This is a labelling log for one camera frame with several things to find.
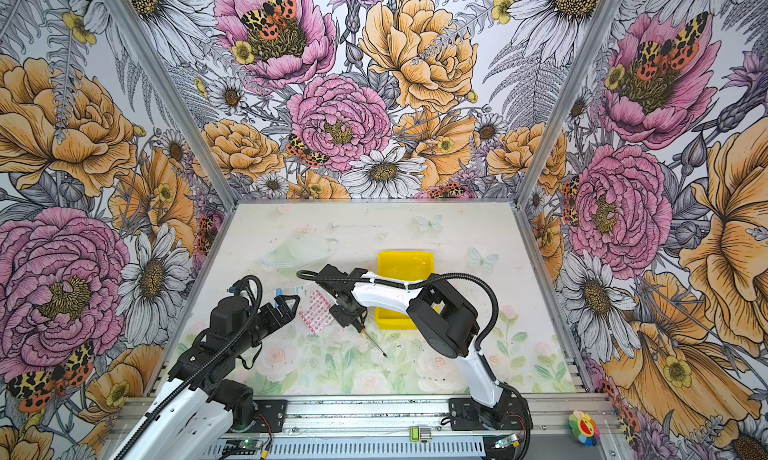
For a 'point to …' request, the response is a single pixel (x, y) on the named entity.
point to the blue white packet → (295, 290)
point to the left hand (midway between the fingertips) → (288, 314)
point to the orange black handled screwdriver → (364, 331)
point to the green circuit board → (250, 444)
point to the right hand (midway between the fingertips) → (352, 321)
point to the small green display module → (420, 433)
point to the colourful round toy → (584, 428)
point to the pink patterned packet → (316, 312)
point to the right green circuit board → (509, 440)
